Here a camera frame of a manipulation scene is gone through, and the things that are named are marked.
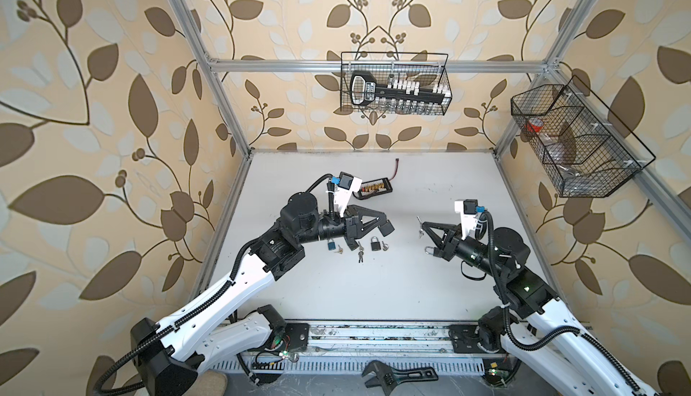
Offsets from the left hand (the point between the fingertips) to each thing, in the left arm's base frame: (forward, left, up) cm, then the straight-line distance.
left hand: (386, 220), depth 58 cm
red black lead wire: (+48, -10, -35) cm, 60 cm away
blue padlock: (+10, +16, -36) cm, 40 cm away
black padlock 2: (+10, 0, -35) cm, 36 cm away
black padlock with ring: (+7, +5, -36) cm, 37 cm away
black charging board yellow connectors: (+35, +1, -34) cm, 49 cm away
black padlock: (+3, -10, -11) cm, 15 cm away
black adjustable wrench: (-26, -2, -34) cm, 43 cm away
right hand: (+3, -11, -10) cm, 15 cm away
